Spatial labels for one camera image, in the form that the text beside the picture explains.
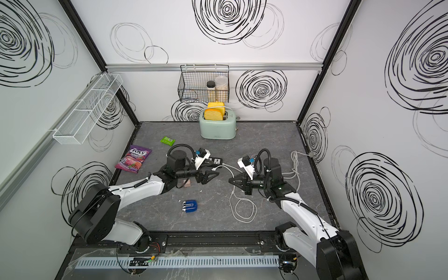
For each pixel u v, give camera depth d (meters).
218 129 1.08
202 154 0.71
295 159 0.96
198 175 0.73
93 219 0.43
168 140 1.08
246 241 0.76
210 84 0.85
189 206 0.82
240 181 0.69
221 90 0.85
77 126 0.72
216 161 0.97
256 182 0.67
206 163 0.73
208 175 0.73
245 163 0.66
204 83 0.89
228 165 0.99
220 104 1.02
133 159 0.99
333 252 0.39
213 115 0.96
